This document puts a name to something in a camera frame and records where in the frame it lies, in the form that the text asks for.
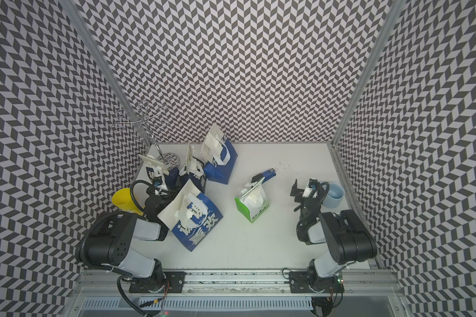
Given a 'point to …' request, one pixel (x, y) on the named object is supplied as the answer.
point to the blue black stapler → (265, 175)
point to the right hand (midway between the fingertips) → (306, 183)
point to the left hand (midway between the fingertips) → (169, 180)
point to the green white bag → (254, 203)
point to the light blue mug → (334, 195)
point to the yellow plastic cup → (122, 198)
